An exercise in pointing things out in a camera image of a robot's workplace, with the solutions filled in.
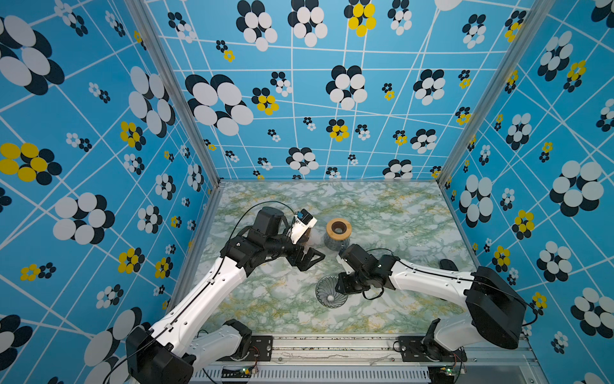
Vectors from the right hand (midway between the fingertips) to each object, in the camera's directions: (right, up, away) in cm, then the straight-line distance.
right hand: (337, 289), depth 82 cm
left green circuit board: (-30, -21, -12) cm, 39 cm away
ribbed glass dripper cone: (-4, -2, -1) cm, 4 cm away
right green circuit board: (+32, -20, -12) cm, 40 cm away
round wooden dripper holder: (+1, +17, +7) cm, 19 cm away
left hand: (-8, +17, -11) cm, 22 cm away
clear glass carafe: (-1, +14, +10) cm, 17 cm away
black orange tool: (+43, +7, +7) cm, 44 cm away
